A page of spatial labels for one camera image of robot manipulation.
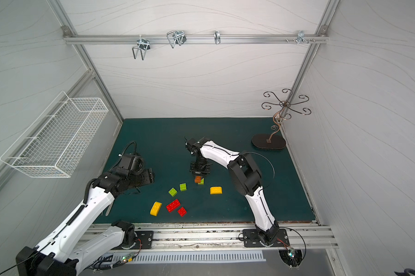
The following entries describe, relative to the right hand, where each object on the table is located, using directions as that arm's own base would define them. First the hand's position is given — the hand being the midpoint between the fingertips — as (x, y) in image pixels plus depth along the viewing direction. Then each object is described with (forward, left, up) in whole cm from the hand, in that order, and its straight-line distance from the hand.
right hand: (196, 176), depth 91 cm
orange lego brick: (-2, -1, +1) cm, 3 cm away
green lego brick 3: (-2, -3, -2) cm, 4 cm away
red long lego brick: (-16, +10, -1) cm, 18 cm away
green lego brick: (-9, +11, -1) cm, 14 cm away
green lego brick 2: (-6, +7, -1) cm, 9 cm away
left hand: (-6, +21, +11) cm, 24 cm away
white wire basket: (-2, +55, +30) cm, 63 cm away
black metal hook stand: (+27, -39, -2) cm, 47 cm away
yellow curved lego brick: (-7, -10, -1) cm, 13 cm away
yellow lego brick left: (-17, +18, -1) cm, 25 cm away
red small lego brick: (-18, +5, -1) cm, 19 cm away
